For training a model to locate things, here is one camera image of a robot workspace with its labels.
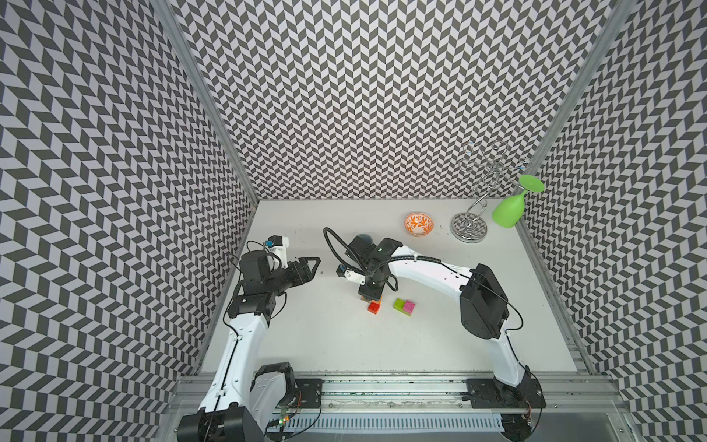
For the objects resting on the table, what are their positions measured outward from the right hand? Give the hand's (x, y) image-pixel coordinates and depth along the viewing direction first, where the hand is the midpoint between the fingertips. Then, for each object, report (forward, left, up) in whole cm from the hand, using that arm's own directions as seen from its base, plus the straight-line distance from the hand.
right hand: (371, 293), depth 86 cm
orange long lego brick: (-1, +3, -3) cm, 4 cm away
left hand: (+4, +18, +12) cm, 21 cm away
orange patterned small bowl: (+31, -19, -4) cm, 37 cm away
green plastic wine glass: (+20, -44, +17) cm, 51 cm away
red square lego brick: (-3, -1, -4) cm, 5 cm away
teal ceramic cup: (+23, +2, -2) cm, 24 cm away
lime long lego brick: (-2, -9, -5) cm, 10 cm away
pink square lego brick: (-3, -12, -4) cm, 13 cm away
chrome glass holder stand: (+29, -39, -3) cm, 49 cm away
